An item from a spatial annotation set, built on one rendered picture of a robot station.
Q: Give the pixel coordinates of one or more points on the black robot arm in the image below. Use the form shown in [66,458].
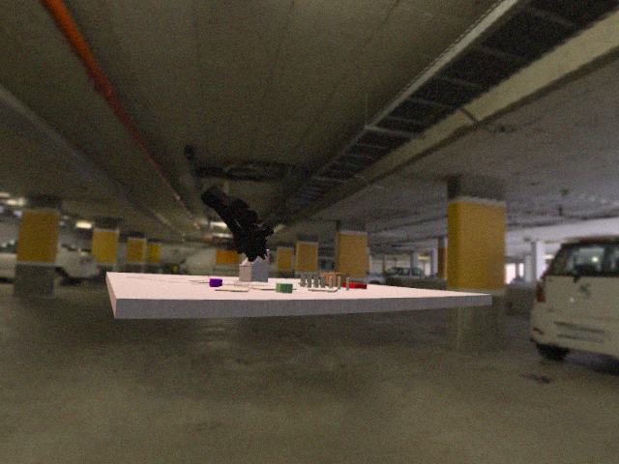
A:
[230,207]

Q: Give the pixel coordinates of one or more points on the small green block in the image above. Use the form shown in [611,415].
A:
[284,287]

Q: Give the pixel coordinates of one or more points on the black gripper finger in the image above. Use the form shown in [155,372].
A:
[257,250]
[263,247]

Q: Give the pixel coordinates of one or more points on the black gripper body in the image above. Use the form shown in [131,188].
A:
[250,243]

